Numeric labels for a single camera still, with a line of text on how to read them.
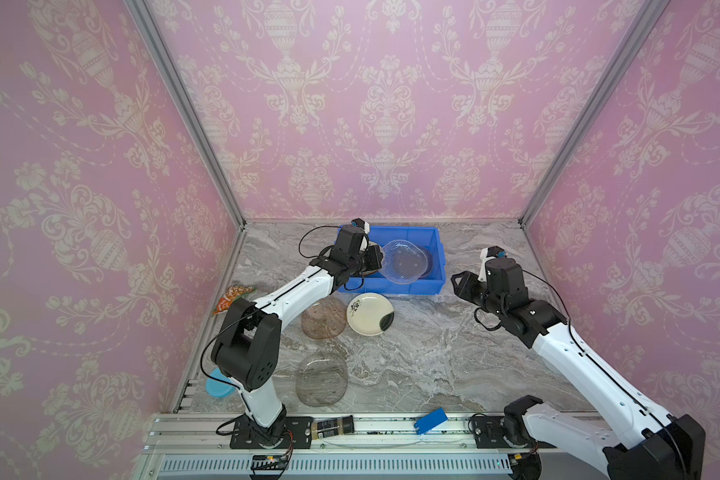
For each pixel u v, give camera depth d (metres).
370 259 0.79
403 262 0.88
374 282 0.81
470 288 0.69
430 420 0.76
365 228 0.83
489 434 0.73
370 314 0.95
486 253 0.71
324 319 0.95
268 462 0.73
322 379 0.83
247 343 0.47
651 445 0.37
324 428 0.73
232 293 0.97
